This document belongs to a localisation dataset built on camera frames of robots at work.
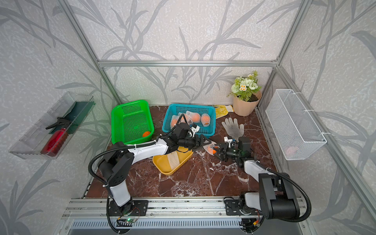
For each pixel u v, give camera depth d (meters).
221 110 1.16
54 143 0.58
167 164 0.88
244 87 0.89
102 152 1.01
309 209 0.38
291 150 0.71
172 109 1.10
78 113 0.68
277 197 0.42
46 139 0.63
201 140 0.75
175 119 1.02
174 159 0.86
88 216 0.75
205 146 0.77
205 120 1.02
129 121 1.12
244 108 1.07
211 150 0.80
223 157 0.76
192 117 1.04
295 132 0.62
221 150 0.75
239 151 0.71
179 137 0.69
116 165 0.47
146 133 0.96
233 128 1.07
